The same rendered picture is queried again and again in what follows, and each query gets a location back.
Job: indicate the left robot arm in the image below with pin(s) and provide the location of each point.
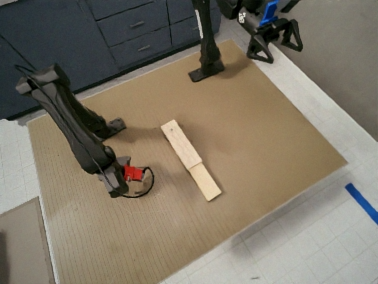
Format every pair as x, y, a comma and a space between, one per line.
232, 9

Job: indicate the light wooden bar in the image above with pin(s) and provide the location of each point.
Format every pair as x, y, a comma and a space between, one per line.
204, 180

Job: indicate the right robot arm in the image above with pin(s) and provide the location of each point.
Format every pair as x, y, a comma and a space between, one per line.
78, 124

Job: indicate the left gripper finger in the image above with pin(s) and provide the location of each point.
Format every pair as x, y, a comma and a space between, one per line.
293, 27
259, 43

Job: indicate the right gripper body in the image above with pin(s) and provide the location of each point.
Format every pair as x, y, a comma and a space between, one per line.
126, 170

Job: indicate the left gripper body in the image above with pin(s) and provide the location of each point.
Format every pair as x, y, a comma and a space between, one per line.
267, 25

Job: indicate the pale wooden slat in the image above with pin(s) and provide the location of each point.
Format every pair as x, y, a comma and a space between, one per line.
181, 145

